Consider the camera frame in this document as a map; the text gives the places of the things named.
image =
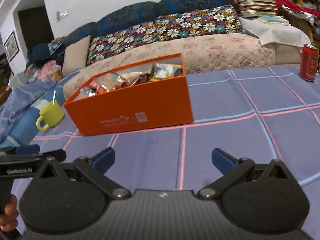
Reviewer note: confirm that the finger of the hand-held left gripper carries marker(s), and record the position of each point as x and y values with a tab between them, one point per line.
27	149
56	155

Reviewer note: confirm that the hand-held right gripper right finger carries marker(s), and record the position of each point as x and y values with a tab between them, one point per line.
223	158

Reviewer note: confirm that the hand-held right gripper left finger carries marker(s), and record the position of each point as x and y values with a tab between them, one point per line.
103	158

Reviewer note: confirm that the orange cardboard box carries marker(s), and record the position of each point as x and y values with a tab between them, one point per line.
130	107

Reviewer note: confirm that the red and orange snack packet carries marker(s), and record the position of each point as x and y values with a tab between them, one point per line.
110	80

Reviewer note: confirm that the person's left hand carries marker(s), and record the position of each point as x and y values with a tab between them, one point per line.
8	213

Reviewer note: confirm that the blue checked tablecloth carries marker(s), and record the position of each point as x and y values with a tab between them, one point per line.
237	135

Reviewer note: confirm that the yellow-green mug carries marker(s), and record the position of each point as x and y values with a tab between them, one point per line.
51	117

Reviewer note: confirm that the light blue checked sheet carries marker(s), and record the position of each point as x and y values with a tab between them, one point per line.
17	105

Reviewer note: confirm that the white spoon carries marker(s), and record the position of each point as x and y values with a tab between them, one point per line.
53	97

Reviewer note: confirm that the pink patterned clothes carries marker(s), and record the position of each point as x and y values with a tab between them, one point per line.
42	70

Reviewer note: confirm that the dark blue clothing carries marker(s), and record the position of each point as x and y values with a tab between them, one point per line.
42	52

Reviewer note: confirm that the beige pillow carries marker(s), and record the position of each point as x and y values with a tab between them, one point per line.
75	55

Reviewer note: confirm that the black framed picture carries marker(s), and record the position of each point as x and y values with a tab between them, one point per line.
11	46

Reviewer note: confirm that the dark door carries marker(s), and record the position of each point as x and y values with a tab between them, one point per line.
35	28

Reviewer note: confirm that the red drink can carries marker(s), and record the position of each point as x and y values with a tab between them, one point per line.
309	63

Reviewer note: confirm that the white cloth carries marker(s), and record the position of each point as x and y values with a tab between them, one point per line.
277	32

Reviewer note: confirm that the dark blue sofa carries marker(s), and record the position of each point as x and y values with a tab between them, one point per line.
140	12

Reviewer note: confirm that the stack of books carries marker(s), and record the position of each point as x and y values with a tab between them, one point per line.
257	5

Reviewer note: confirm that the red cloth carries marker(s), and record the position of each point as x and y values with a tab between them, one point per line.
295	5

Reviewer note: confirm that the white wall switch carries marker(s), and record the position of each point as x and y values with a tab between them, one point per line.
62	15

